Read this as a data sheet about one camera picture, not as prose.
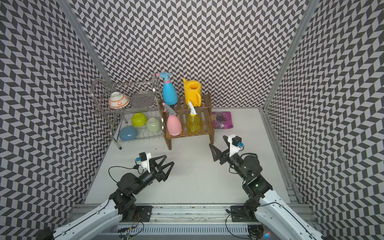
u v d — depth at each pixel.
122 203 0.58
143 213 0.72
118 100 0.79
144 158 0.64
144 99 0.83
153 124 0.96
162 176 0.64
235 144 0.58
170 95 0.81
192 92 0.77
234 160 0.59
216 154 0.62
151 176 0.65
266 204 0.49
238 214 0.74
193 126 0.83
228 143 0.70
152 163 0.67
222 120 1.05
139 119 1.00
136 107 0.83
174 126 0.81
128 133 0.92
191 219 0.72
